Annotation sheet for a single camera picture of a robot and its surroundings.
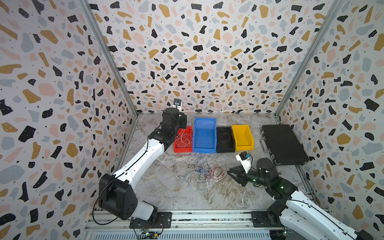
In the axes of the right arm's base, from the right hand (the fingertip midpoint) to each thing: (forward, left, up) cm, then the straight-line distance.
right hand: (229, 172), depth 74 cm
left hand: (+26, +25, +16) cm, 39 cm away
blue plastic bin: (+31, +13, -15) cm, 37 cm away
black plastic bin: (+31, -1, -16) cm, 35 cm away
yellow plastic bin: (+33, -15, -15) cm, 39 cm away
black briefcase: (+25, -39, -13) cm, 48 cm away
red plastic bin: (+20, +30, -12) cm, 38 cm away
